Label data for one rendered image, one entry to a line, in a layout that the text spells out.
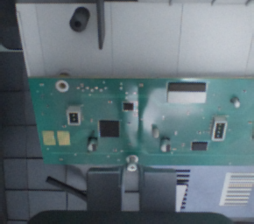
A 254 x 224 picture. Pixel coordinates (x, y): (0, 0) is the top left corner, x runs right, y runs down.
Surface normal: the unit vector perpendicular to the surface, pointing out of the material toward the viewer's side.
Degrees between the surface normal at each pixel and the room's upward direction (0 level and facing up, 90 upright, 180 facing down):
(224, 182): 90
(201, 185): 90
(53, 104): 90
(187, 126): 90
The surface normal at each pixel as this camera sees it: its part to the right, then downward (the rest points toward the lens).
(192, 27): -0.02, 0.54
